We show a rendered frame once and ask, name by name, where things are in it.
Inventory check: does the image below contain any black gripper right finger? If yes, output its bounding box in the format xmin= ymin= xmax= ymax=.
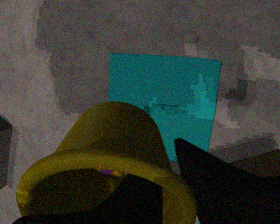
xmin=174 ymin=137 xmax=280 ymax=224

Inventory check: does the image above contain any tan flat rectangular block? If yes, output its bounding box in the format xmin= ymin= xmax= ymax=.
xmin=0 ymin=117 xmax=12 ymax=189

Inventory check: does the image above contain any yellow cup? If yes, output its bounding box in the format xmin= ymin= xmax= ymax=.
xmin=16 ymin=101 xmax=197 ymax=224

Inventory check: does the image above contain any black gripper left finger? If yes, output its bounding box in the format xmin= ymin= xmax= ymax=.
xmin=12 ymin=173 xmax=162 ymax=224

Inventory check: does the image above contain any brown wooden bar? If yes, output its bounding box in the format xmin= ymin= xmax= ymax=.
xmin=229 ymin=149 xmax=280 ymax=178

